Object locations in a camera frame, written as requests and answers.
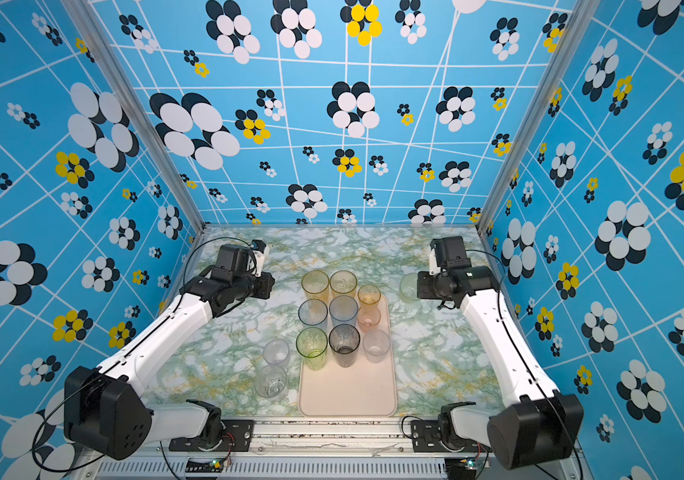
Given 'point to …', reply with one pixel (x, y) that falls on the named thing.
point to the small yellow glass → (369, 294)
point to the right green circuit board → (461, 466)
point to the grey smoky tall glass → (344, 341)
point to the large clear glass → (270, 382)
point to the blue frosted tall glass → (343, 310)
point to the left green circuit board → (204, 465)
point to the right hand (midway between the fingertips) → (429, 284)
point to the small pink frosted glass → (368, 319)
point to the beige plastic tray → (365, 389)
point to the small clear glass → (276, 351)
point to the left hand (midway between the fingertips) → (273, 278)
